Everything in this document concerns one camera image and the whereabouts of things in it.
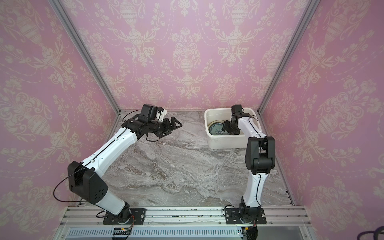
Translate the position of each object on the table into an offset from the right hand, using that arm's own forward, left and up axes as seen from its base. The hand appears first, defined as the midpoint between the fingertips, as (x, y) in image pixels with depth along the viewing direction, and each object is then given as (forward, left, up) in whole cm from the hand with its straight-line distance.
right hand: (228, 129), depth 99 cm
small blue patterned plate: (+3, +7, -3) cm, 8 cm away
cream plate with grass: (+8, +8, -1) cm, 11 cm away
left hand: (-11, +31, +17) cm, 37 cm away
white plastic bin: (-11, -3, +2) cm, 12 cm away
